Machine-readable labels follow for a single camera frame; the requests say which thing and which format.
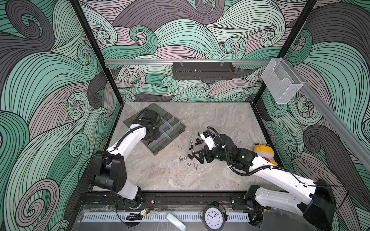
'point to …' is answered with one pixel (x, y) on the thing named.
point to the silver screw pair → (196, 167)
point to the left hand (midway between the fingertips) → (154, 135)
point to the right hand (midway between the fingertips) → (197, 152)
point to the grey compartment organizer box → (169, 128)
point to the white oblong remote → (177, 223)
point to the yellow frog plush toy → (265, 151)
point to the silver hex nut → (189, 164)
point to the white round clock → (214, 217)
